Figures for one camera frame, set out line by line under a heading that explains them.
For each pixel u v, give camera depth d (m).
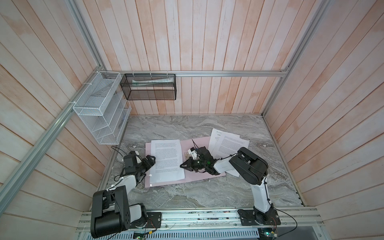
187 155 0.97
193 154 0.89
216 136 1.07
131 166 0.70
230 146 1.01
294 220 0.66
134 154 0.84
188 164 0.82
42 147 0.51
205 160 0.78
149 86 1.04
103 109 0.68
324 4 0.68
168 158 0.95
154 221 0.73
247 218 0.73
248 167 0.53
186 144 1.01
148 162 0.82
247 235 0.70
